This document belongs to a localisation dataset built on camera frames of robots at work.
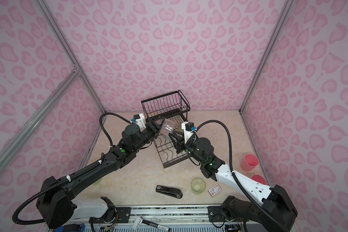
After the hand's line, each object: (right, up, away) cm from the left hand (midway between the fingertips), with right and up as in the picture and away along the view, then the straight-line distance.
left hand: (166, 121), depth 71 cm
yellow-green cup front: (+17, -36, +11) cm, 42 cm away
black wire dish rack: (+2, +10, +27) cm, 29 cm away
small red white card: (+26, -38, +9) cm, 47 cm away
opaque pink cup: (+46, -23, +11) cm, 53 cm away
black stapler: (+3, -37, +5) cm, 38 cm away
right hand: (+3, -6, -1) cm, 7 cm away
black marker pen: (-13, -47, -2) cm, 49 cm away
